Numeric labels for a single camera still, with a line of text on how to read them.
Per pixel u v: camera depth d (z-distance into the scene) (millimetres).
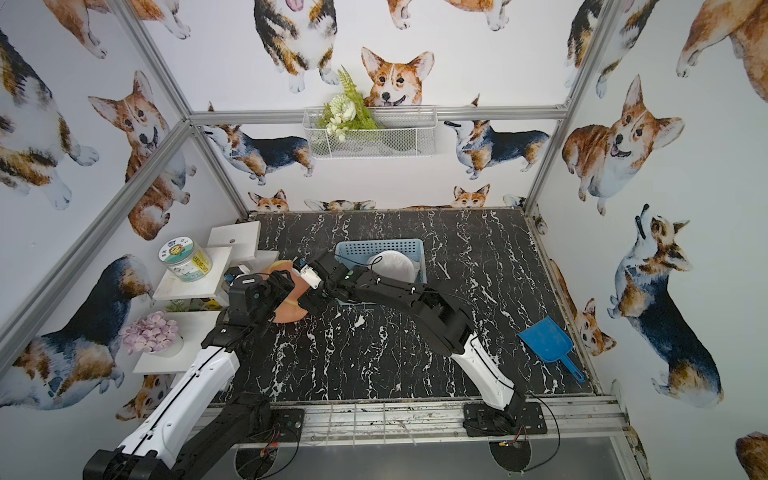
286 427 736
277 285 744
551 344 875
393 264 974
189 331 762
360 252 1210
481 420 735
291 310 884
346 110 777
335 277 718
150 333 632
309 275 801
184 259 699
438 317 551
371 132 843
